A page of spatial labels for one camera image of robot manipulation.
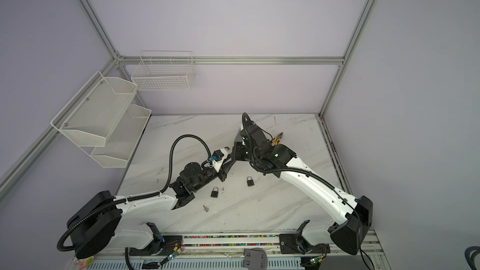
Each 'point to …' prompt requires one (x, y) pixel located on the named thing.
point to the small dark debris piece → (227, 147)
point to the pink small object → (86, 262)
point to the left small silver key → (206, 209)
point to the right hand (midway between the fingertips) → (230, 148)
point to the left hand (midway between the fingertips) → (233, 156)
